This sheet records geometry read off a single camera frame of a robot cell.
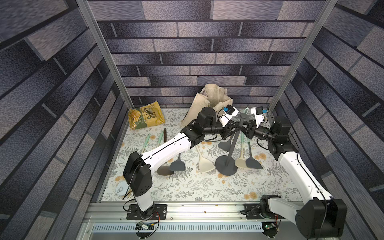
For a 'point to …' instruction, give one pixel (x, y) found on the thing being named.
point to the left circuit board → (140, 226)
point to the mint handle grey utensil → (250, 162)
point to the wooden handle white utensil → (204, 164)
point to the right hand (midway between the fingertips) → (234, 122)
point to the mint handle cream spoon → (146, 142)
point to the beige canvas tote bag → (211, 96)
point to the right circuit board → (270, 229)
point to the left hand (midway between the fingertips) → (241, 126)
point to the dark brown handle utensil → (164, 170)
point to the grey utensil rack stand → (224, 166)
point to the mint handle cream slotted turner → (241, 162)
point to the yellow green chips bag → (149, 115)
